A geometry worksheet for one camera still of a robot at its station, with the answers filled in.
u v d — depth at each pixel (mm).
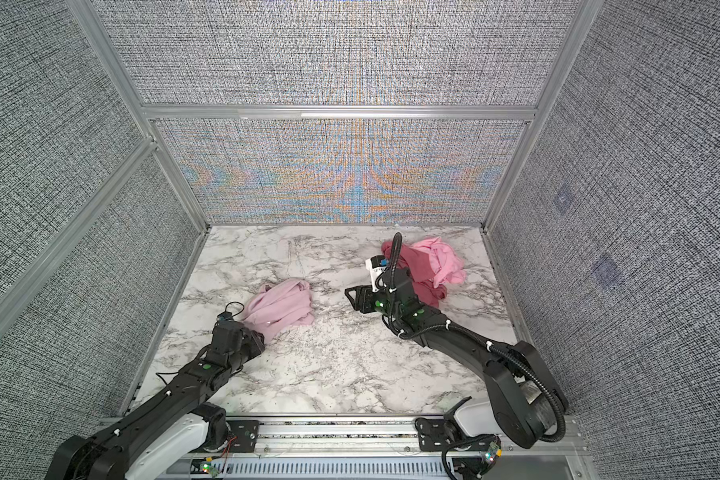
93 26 712
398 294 632
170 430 525
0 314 533
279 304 905
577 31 718
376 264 747
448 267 943
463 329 529
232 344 683
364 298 730
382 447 731
